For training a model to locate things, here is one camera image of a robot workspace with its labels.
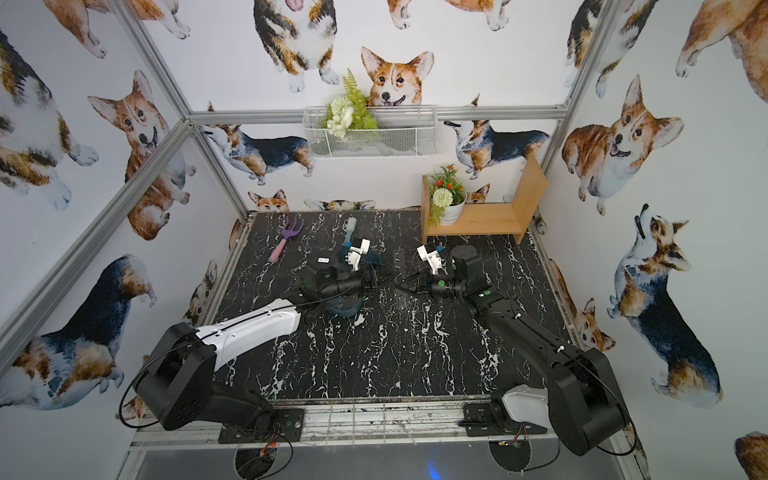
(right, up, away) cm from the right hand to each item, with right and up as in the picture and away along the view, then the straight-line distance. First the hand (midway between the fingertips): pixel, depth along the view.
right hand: (402, 277), depth 74 cm
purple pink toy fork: (-45, +12, +42) cm, 63 cm away
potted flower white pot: (+14, +23, +21) cm, 34 cm away
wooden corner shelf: (+37, +17, +35) cm, 54 cm away
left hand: (-2, +2, +1) cm, 3 cm away
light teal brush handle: (-20, +13, +40) cm, 47 cm away
